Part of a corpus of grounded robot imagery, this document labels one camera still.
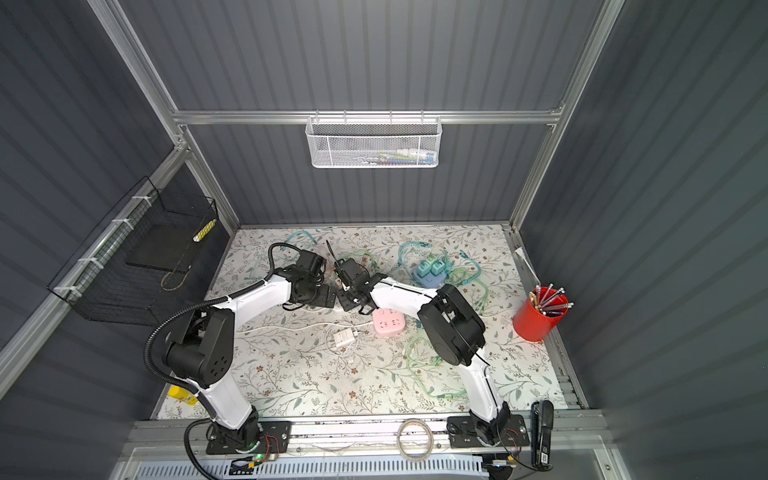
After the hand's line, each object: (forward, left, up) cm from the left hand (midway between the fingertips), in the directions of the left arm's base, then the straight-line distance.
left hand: (321, 296), depth 95 cm
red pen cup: (-16, -62, +12) cm, 65 cm away
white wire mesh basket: (+64, -19, +18) cm, 69 cm away
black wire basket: (+1, +40, +25) cm, 47 cm away
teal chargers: (+8, -37, +4) cm, 38 cm away
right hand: (-1, -9, 0) cm, 9 cm away
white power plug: (-13, -8, -2) cm, 16 cm away
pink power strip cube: (-9, -21, -2) cm, 23 cm away
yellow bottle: (-28, +32, +1) cm, 43 cm away
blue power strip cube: (+5, -36, -1) cm, 37 cm away
